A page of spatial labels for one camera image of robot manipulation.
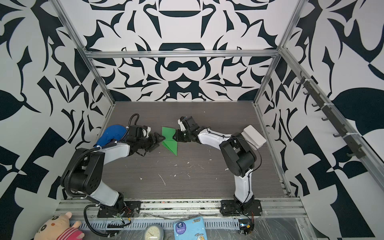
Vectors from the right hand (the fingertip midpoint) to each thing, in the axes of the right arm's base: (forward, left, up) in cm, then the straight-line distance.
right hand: (174, 136), depth 91 cm
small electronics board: (-45, -36, -11) cm, 58 cm away
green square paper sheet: (0, +3, -7) cm, 8 cm away
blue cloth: (+7, +39, -4) cm, 40 cm away
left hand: (0, +6, -1) cm, 6 cm away
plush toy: (-44, +45, +1) cm, 63 cm away
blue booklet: (-45, -10, -3) cm, 46 cm away
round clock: (-46, +6, -3) cm, 46 cm away
